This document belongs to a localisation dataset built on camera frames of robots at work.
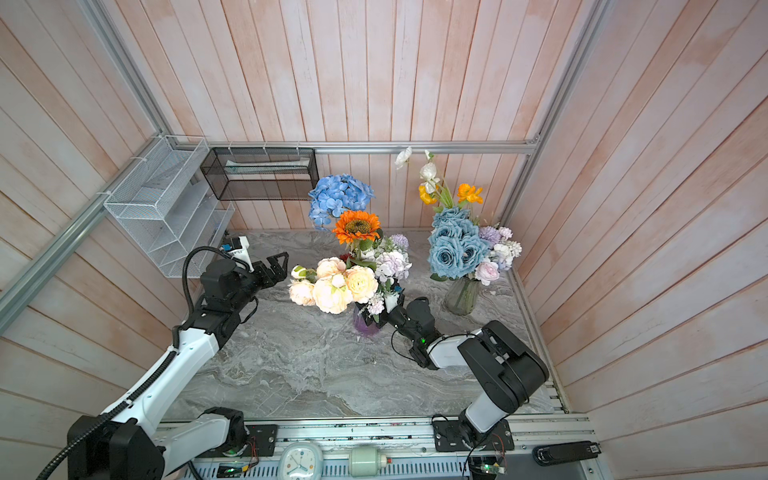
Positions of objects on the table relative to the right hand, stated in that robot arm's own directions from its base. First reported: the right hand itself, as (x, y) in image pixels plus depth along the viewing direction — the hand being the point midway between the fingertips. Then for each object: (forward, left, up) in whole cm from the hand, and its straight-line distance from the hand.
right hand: (368, 292), depth 84 cm
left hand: (+3, +24, +10) cm, 26 cm away
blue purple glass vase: (-4, +3, -15) cm, 15 cm away
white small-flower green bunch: (-1, -6, +17) cm, 18 cm away
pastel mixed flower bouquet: (+3, -35, +13) cm, 37 cm away
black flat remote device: (-37, -44, -10) cm, 58 cm away
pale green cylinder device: (-40, -1, -7) cm, 40 cm away
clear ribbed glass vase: (+4, -28, -7) cm, 30 cm away
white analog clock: (-40, +14, -12) cm, 44 cm away
